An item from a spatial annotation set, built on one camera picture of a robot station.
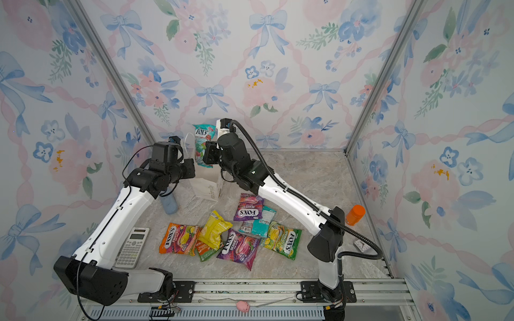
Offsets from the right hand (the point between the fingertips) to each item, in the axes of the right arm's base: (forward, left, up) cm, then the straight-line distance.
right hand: (206, 142), depth 68 cm
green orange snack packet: (-24, +4, -39) cm, 46 cm away
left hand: (0, +8, -11) cm, 14 cm away
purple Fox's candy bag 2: (-23, -9, -37) cm, 44 cm away
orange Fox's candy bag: (-20, +16, -36) cm, 44 cm away
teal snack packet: (-13, -17, -38) cm, 43 cm away
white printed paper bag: (-6, +3, -14) cm, 16 cm away
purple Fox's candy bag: (-4, -13, -36) cm, 38 cm away
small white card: (-21, -61, -40) cm, 76 cm away
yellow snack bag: (-17, +2, -34) cm, 39 cm away
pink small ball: (-42, -12, -39) cm, 59 cm away
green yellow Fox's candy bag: (-19, -27, -38) cm, 50 cm away
